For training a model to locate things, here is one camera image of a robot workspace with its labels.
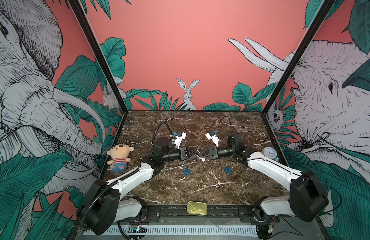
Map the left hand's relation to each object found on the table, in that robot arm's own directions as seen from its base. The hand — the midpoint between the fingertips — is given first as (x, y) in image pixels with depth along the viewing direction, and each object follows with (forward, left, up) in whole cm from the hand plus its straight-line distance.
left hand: (198, 152), depth 73 cm
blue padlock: (-2, +5, -21) cm, 22 cm away
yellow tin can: (-22, +1, -17) cm, 28 cm away
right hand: (-2, -1, -1) cm, 2 cm away
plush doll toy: (+9, +46, -15) cm, 49 cm away
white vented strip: (-30, +9, -21) cm, 38 cm away
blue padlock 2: (-2, -19, -21) cm, 29 cm away
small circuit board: (-29, +31, -21) cm, 47 cm away
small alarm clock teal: (+7, -48, -17) cm, 51 cm away
